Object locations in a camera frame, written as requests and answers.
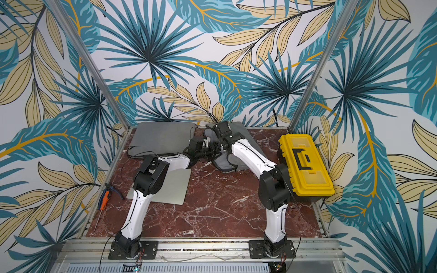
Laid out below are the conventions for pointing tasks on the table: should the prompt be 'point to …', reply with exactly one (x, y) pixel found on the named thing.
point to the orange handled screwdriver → (102, 206)
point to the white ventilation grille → (170, 267)
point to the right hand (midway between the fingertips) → (232, 142)
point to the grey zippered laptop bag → (160, 138)
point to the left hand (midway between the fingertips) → (225, 150)
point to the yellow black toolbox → (309, 177)
